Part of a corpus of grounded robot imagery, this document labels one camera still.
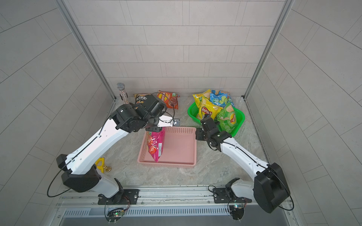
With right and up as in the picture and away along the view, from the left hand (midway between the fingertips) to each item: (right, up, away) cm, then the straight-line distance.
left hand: (163, 115), depth 69 cm
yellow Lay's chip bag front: (+23, +6, +23) cm, 33 cm away
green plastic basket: (+16, 0, +32) cm, 36 cm away
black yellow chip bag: (-24, +11, +36) cm, 45 cm away
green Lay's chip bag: (+36, -3, +17) cm, 40 cm away
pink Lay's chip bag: (-3, -11, -4) cm, 13 cm away
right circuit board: (+36, -47, -1) cm, 59 cm away
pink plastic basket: (+7, -24, +25) cm, 35 cm away
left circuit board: (-22, -46, -4) cm, 52 cm away
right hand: (+18, -11, +15) cm, 26 cm away
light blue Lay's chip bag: (+35, +11, +28) cm, 46 cm away
